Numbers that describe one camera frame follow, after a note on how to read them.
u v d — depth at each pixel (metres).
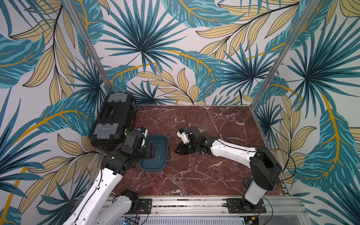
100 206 0.41
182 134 0.77
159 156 0.90
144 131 0.64
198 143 0.66
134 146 0.53
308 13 0.71
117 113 0.93
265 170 0.46
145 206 0.73
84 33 0.77
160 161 0.90
